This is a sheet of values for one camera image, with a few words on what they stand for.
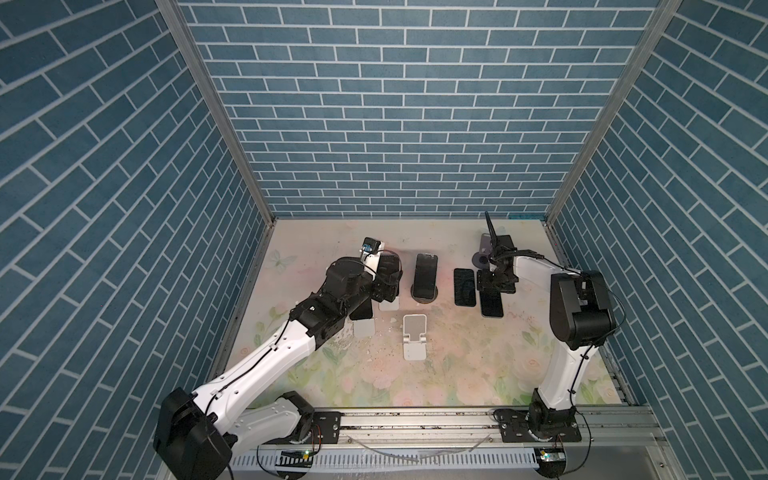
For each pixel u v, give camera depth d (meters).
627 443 0.74
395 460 0.71
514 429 0.74
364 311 0.89
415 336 0.84
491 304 0.94
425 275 0.94
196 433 0.37
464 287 0.95
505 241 0.85
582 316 0.53
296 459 0.72
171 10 0.69
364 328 0.90
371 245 0.63
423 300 0.96
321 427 0.73
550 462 0.74
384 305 0.96
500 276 0.83
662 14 0.71
